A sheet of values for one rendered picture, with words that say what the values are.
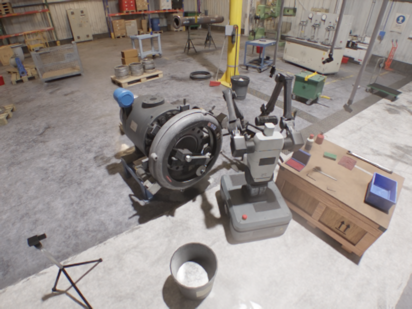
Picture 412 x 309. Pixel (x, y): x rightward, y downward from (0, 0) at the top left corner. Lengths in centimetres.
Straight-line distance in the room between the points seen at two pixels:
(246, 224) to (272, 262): 41
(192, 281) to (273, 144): 114
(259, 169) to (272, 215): 43
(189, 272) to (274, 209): 86
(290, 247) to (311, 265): 22
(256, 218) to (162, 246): 84
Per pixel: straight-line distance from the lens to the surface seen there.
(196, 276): 168
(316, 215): 212
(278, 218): 185
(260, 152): 153
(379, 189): 224
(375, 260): 236
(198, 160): 183
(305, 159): 210
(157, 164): 161
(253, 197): 189
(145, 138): 190
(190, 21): 883
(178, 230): 201
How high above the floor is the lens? 170
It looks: 38 degrees down
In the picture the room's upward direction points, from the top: straight up
